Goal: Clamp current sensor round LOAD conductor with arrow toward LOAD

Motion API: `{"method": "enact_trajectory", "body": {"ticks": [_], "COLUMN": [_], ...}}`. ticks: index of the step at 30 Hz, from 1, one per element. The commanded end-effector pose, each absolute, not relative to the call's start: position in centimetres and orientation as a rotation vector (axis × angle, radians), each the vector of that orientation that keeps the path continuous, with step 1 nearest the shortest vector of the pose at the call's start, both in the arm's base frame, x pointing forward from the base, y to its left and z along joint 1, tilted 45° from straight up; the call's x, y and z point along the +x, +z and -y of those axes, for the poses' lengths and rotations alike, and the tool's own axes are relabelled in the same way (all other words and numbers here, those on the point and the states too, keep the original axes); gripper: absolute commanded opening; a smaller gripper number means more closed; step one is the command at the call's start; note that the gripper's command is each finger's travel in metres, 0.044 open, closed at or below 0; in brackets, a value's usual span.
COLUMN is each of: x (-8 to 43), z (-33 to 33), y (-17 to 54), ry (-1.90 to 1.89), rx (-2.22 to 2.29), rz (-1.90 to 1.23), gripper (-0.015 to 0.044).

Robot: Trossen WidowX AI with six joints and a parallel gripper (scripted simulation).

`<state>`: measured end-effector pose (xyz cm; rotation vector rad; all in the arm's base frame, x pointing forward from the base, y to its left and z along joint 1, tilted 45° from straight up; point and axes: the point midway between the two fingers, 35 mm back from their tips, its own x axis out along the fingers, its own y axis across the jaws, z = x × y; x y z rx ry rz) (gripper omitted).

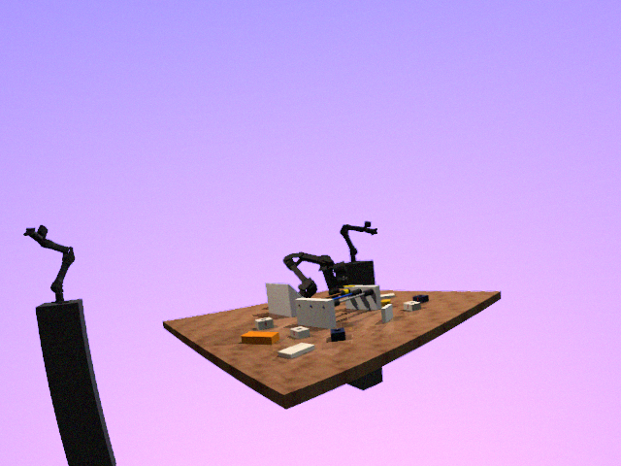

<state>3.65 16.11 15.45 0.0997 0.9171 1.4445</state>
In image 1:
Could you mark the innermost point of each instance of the orange rectangular block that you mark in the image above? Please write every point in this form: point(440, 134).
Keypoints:
point(253, 337)

